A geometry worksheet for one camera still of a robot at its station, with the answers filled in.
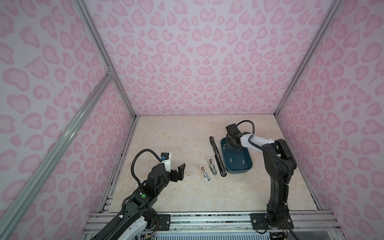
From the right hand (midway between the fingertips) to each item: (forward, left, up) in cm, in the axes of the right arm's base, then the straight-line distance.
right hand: (232, 143), depth 102 cm
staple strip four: (-13, -5, -1) cm, 14 cm away
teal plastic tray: (-12, -2, -1) cm, 13 cm away
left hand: (-22, +33, +15) cm, 42 cm away
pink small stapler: (-22, +19, +1) cm, 29 cm away
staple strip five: (-12, +2, -1) cm, 12 cm away
